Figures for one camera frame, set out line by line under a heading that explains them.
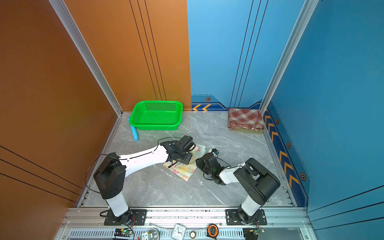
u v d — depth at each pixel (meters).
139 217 0.74
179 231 0.68
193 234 0.66
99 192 0.51
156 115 1.18
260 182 0.46
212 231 0.67
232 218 0.72
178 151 0.67
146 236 0.62
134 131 1.05
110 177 0.46
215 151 0.86
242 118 1.09
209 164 0.71
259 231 0.69
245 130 1.07
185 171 0.88
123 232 0.71
